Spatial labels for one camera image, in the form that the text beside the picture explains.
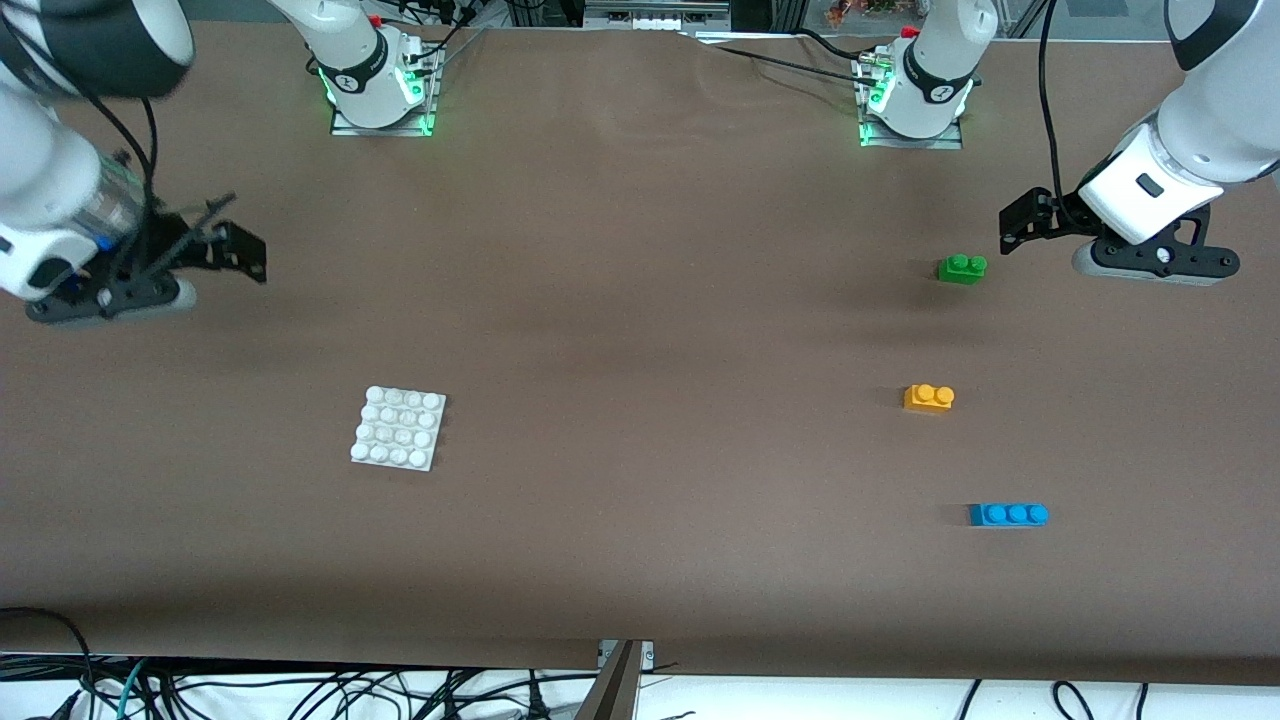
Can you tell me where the white studded base plate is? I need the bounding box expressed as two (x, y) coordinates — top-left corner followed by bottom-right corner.
(350, 385), (448, 473)

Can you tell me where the blue three-stud block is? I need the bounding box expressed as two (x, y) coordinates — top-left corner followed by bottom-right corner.
(968, 502), (1050, 529)

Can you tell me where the brown table cover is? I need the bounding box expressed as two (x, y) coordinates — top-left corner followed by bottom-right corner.
(0, 20), (1280, 687)

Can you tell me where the long black base cable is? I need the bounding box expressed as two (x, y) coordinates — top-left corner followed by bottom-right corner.
(690, 38), (886, 81)

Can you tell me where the black looped floor cable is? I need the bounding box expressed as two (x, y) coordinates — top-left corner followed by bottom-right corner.
(0, 606), (97, 720)

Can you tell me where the grey connector rail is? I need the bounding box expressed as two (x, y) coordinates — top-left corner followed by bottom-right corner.
(583, 0), (733, 33)

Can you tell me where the teal cable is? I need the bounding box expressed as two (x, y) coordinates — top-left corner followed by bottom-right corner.
(112, 658), (151, 720)

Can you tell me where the grey metal post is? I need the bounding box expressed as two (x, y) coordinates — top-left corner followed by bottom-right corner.
(573, 640), (646, 720)

